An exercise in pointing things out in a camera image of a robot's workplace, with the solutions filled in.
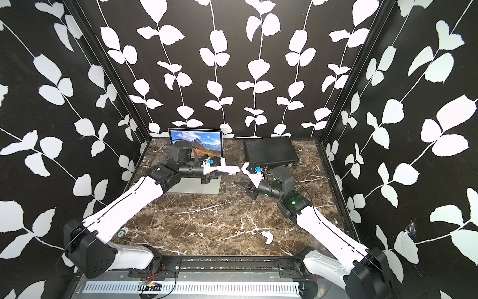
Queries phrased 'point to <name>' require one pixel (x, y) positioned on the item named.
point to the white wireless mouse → (231, 170)
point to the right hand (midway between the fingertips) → (236, 175)
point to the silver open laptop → (206, 142)
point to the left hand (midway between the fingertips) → (226, 164)
